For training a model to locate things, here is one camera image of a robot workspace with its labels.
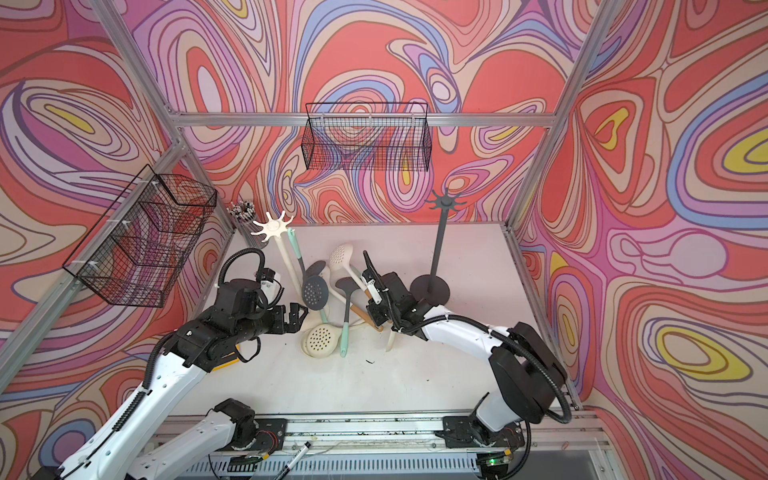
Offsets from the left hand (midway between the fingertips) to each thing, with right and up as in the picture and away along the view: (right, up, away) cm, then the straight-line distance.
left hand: (296, 310), depth 74 cm
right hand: (+20, -2, +13) cm, 23 cm away
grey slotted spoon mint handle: (+11, +5, +15) cm, 19 cm away
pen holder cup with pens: (-26, +28, +25) cm, 45 cm away
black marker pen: (+1, -34, -4) cm, 35 cm away
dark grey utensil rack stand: (+38, +3, +25) cm, 46 cm away
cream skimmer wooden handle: (+8, +13, +19) cm, 24 cm away
